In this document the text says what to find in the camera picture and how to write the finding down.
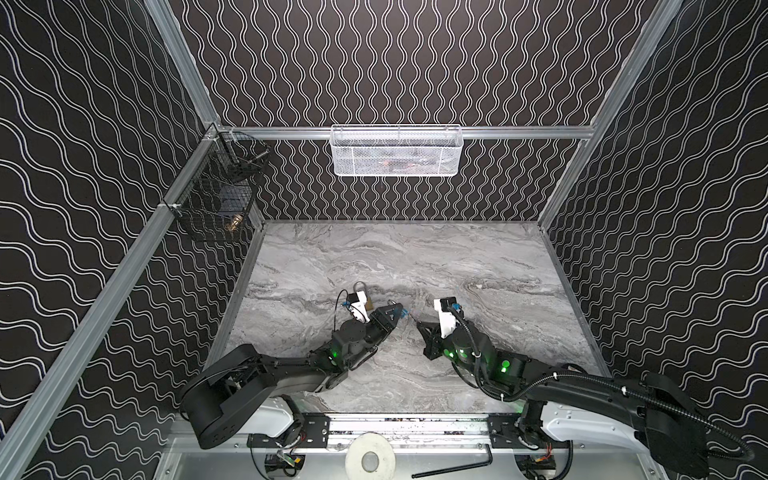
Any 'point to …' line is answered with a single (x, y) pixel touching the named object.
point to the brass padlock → (369, 302)
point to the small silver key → (409, 316)
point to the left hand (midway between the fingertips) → (412, 312)
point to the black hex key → (457, 467)
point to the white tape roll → (365, 443)
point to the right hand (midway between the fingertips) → (418, 326)
